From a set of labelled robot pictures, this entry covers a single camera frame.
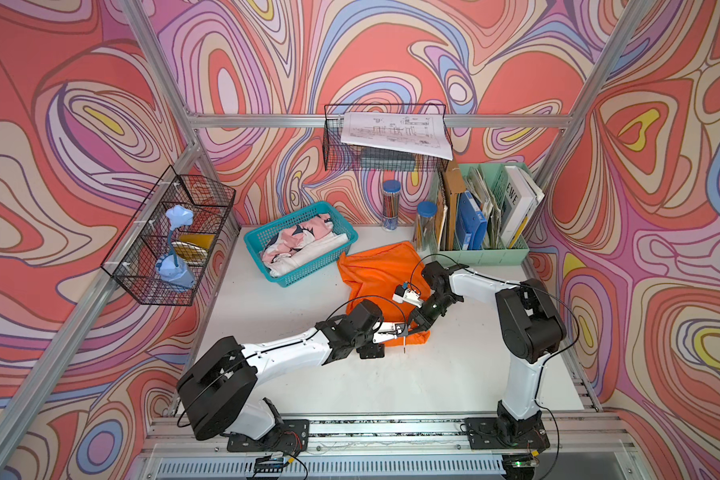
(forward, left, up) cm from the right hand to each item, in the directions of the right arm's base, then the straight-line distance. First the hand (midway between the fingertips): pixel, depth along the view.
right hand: (411, 336), depth 88 cm
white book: (+35, -38, +23) cm, 56 cm away
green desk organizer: (+27, -40, +5) cm, 49 cm away
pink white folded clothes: (+37, +37, +2) cm, 52 cm away
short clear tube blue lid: (+49, -12, +6) cm, 51 cm away
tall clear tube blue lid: (+48, +3, +11) cm, 49 cm away
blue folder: (+31, -22, +16) cm, 41 cm away
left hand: (+1, +9, +6) cm, 11 cm away
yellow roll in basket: (+10, +54, +32) cm, 64 cm away
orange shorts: (+22, +3, +1) cm, 22 cm away
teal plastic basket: (+24, +32, +4) cm, 40 cm away
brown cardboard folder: (+32, -14, +31) cm, 47 cm away
